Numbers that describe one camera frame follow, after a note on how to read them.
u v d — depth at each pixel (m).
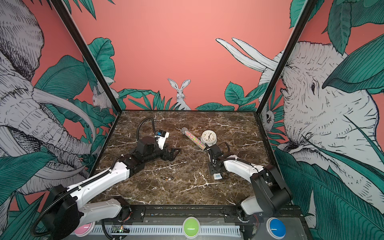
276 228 0.70
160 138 0.71
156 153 0.68
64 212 0.39
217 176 0.85
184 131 1.04
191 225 0.69
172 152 0.71
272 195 0.43
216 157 0.70
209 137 1.01
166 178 0.86
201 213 0.76
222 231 0.70
